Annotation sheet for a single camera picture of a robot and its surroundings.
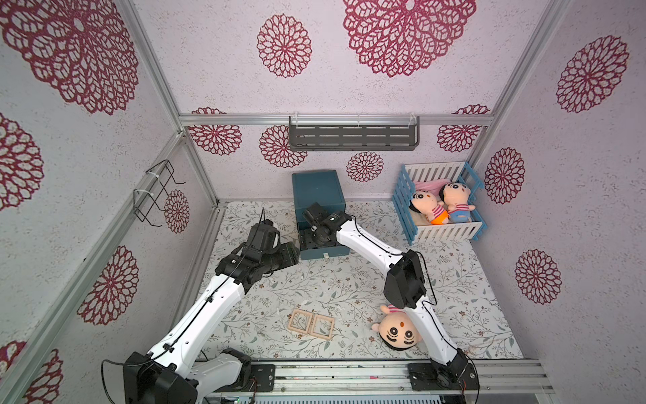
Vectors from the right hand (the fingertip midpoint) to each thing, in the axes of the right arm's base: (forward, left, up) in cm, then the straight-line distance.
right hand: (318, 240), depth 95 cm
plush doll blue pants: (+19, -55, +5) cm, 58 cm away
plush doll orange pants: (+16, -46, +1) cm, 49 cm away
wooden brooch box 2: (-29, -2, -9) cm, 30 cm away
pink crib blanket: (+31, -51, 0) cm, 59 cm away
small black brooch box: (-7, +3, +9) cm, 12 cm away
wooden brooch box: (-27, +5, -9) cm, 29 cm away
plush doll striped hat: (-32, -25, -1) cm, 40 cm away
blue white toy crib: (+9, -39, -2) cm, 40 cm away
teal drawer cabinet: (+15, -2, +13) cm, 20 cm away
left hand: (-14, +7, +11) cm, 19 cm away
